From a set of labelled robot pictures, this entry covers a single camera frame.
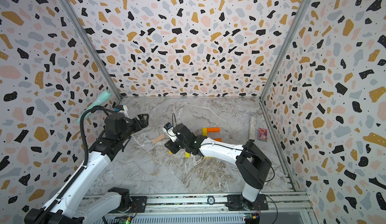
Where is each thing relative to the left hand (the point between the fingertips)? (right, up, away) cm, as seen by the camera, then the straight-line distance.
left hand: (145, 118), depth 78 cm
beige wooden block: (+2, -14, +18) cm, 23 cm away
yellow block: (+31, -10, +23) cm, 40 cm away
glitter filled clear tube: (+65, -2, +28) cm, 71 cm away
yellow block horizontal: (+21, -23, +12) cm, 33 cm away
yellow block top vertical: (+32, -14, -19) cm, 40 cm away
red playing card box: (+70, -12, +22) cm, 74 cm away
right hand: (+13, -14, +4) cm, 19 cm away
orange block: (+37, -9, +26) cm, 46 cm away
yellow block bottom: (+13, -17, -2) cm, 22 cm away
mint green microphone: (-20, +11, -1) cm, 23 cm away
